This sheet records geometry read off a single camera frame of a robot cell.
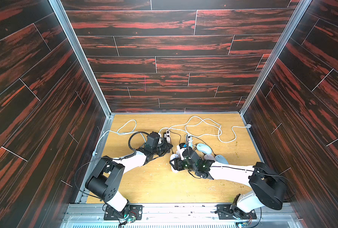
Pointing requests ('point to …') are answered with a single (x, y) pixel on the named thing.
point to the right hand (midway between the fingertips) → (174, 160)
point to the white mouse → (174, 156)
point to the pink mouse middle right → (208, 156)
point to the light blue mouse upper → (203, 148)
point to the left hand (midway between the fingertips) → (174, 144)
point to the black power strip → (165, 135)
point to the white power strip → (190, 140)
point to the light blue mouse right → (220, 158)
